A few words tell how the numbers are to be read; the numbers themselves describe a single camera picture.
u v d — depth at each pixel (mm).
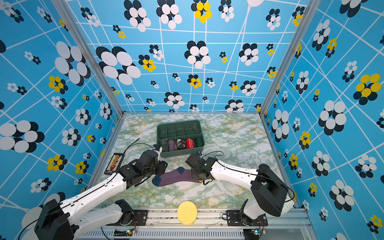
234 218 725
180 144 940
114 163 911
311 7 680
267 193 422
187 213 725
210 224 723
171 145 943
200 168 618
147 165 619
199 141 968
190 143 959
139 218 734
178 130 1153
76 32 767
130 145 1016
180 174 873
